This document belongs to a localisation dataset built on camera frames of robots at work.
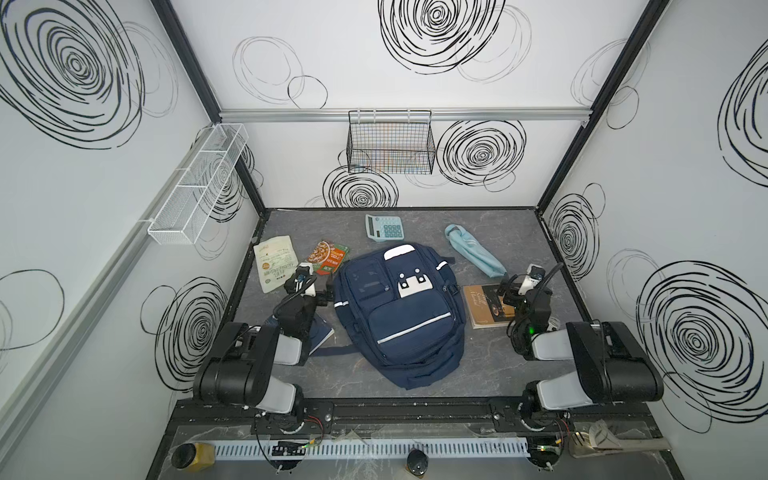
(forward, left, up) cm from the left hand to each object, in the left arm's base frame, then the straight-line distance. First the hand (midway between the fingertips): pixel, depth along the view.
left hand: (317, 271), depth 88 cm
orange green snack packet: (+13, +1, -11) cm, 17 cm away
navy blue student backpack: (-7, -26, -8) cm, 28 cm away
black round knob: (-44, -29, -1) cm, 53 cm away
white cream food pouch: (+11, +19, -12) cm, 25 cm away
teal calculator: (+26, -19, -10) cm, 33 cm away
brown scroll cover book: (-5, -52, -10) cm, 53 cm away
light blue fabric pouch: (+13, -50, -5) cm, 52 cm away
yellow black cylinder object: (-45, +18, -2) cm, 49 cm away
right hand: (+2, -61, -3) cm, 61 cm away
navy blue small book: (-14, -2, -10) cm, 17 cm away
